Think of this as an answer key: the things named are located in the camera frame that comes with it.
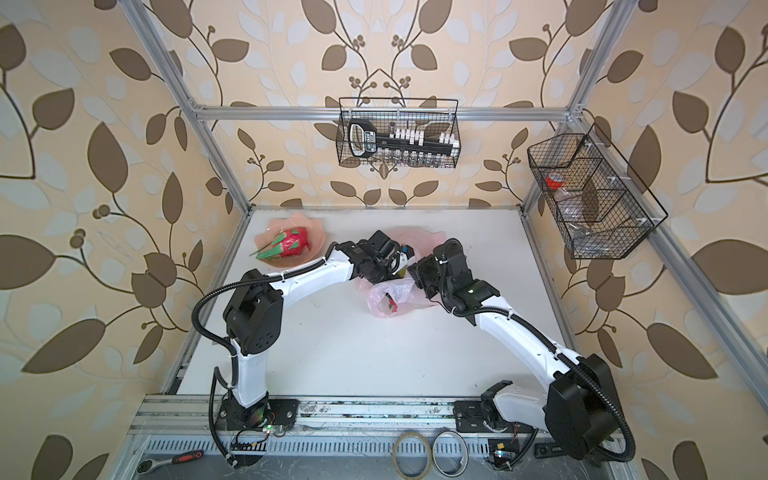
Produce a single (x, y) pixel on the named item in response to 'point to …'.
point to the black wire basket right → (601, 208)
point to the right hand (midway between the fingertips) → (405, 267)
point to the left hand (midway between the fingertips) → (406, 287)
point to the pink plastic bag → (399, 296)
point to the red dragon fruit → (283, 245)
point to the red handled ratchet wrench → (145, 466)
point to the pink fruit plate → (313, 228)
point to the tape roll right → (467, 453)
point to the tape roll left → (426, 468)
